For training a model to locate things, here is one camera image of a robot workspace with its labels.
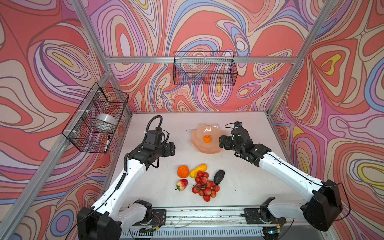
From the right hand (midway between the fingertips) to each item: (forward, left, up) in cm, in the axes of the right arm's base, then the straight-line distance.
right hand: (227, 143), depth 83 cm
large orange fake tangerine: (-11, +26, -11) cm, 30 cm away
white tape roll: (+3, +61, +18) cm, 63 cm away
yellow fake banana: (-12, +19, -12) cm, 26 cm away
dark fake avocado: (-14, +6, -12) cm, 19 cm away
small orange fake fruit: (+12, +9, -13) cm, 20 cm away
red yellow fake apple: (-18, +26, -12) cm, 34 cm away
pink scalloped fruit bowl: (+17, +16, -13) cm, 27 cm away
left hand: (-2, +31, +2) cm, 32 cm away
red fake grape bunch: (-20, +14, -13) cm, 28 cm away
